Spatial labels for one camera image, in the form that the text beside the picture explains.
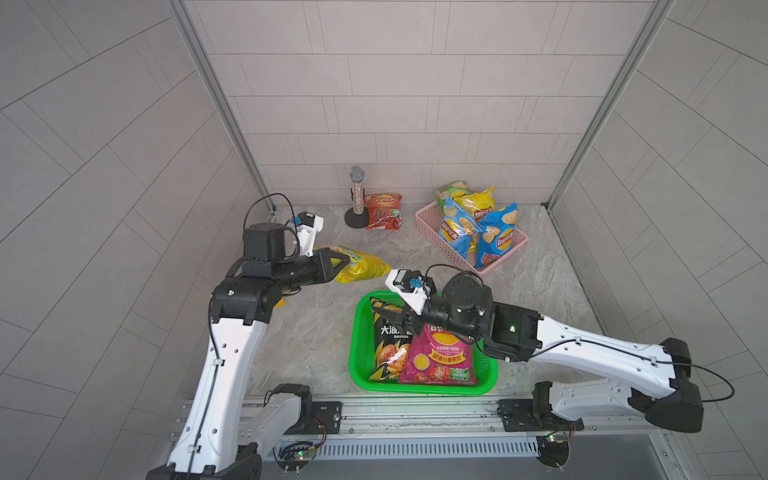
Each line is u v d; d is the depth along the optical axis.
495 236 0.91
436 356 0.71
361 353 0.77
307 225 0.57
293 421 0.60
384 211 1.04
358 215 1.06
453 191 1.05
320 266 0.54
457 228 0.92
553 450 0.68
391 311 0.53
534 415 0.64
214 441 0.35
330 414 0.72
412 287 0.47
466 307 0.43
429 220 1.08
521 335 0.45
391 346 0.75
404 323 0.50
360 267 0.64
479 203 0.99
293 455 0.65
